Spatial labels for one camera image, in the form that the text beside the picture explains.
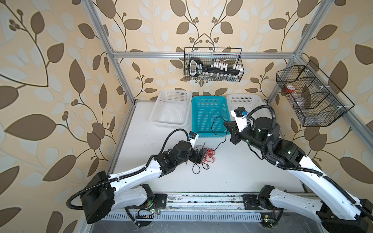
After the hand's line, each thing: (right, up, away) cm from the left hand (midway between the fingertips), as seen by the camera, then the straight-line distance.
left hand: (198, 146), depth 78 cm
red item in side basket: (+53, +31, +4) cm, 61 cm away
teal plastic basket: (+10, +18, +35) cm, 40 cm away
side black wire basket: (+60, +25, -4) cm, 65 cm away
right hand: (+11, +13, -14) cm, 22 cm away
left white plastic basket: (-19, +23, +39) cm, 49 cm away
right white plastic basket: (+43, +28, +37) cm, 63 cm away
